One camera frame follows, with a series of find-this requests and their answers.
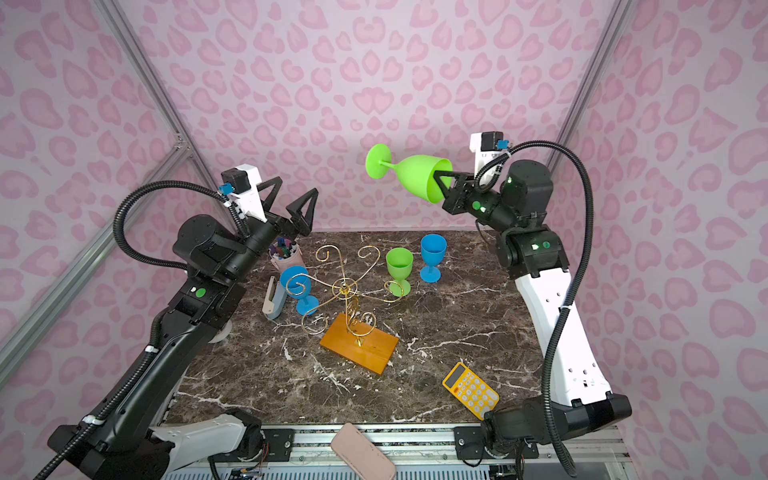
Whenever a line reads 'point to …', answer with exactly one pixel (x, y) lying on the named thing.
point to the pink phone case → (361, 455)
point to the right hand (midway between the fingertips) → (433, 178)
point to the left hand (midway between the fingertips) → (298, 184)
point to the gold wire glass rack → (346, 287)
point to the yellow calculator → (473, 391)
